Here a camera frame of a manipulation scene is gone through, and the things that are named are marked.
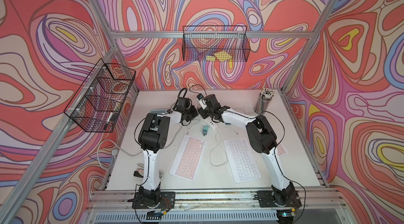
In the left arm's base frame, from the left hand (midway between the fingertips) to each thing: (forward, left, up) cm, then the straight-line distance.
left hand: (200, 113), depth 104 cm
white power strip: (-9, -8, 0) cm, 12 cm away
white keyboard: (-33, -23, -2) cm, 41 cm away
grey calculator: (0, +28, +2) cm, 28 cm away
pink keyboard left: (-30, +7, -2) cm, 31 cm away
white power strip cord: (-26, +49, -4) cm, 55 cm away
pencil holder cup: (+2, -40, +16) cm, 43 cm away
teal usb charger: (-14, -3, 0) cm, 14 cm away
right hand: (-1, -1, +2) cm, 2 cm away
